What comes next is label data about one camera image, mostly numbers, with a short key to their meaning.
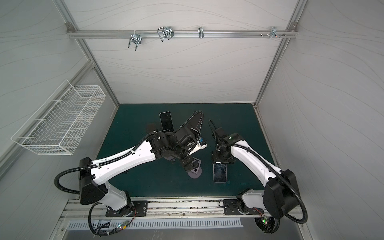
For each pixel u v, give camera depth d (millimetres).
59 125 686
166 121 935
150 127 956
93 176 405
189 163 614
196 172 801
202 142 620
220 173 781
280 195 405
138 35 783
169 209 748
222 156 677
